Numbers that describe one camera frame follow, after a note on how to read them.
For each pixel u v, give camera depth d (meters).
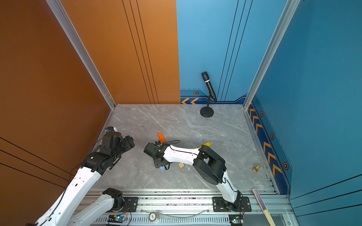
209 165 0.52
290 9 0.70
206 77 0.97
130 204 0.74
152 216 0.65
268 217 0.69
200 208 0.73
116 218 0.71
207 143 0.96
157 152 0.63
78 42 0.82
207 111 1.16
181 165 0.87
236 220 0.71
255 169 0.84
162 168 0.85
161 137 1.00
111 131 0.66
